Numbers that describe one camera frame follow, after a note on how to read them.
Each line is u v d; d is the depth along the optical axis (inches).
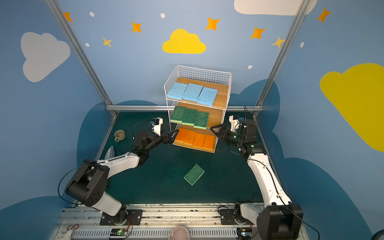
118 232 28.0
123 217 26.4
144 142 27.3
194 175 34.6
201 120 32.3
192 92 28.4
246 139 23.0
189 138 40.8
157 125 29.1
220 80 31.3
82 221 29.6
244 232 28.3
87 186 17.6
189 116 33.1
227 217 29.5
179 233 27.5
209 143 39.8
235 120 28.0
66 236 26.6
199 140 40.0
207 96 27.7
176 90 28.9
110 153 37.7
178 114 33.5
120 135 40.8
